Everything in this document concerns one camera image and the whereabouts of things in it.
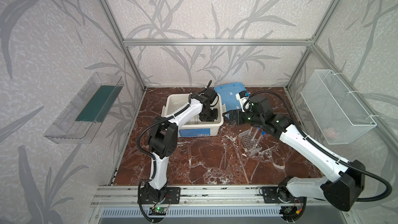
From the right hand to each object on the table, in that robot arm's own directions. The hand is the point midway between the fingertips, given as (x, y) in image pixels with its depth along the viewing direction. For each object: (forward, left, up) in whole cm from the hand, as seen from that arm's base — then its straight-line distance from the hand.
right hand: (229, 108), depth 75 cm
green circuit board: (-40, +34, -26) cm, 58 cm away
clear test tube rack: (-7, -13, -25) cm, 29 cm away
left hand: (+6, +6, -15) cm, 17 cm away
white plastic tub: (-2, +18, -16) cm, 24 cm away
